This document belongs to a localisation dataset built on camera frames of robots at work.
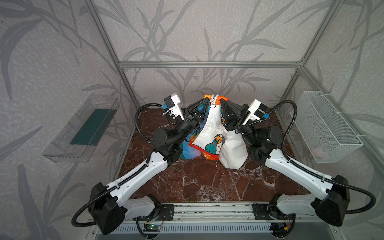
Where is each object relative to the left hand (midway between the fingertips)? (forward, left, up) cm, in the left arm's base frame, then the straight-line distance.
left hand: (211, 99), depth 48 cm
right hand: (+2, -4, 0) cm, 5 cm away
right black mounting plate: (-26, -28, -43) cm, 58 cm away
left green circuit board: (-32, +26, -54) cm, 68 cm away
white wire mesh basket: (-2, -50, -19) cm, 54 cm away
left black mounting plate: (-26, +20, -54) cm, 63 cm away
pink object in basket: (-2, -54, -32) cm, 63 cm away
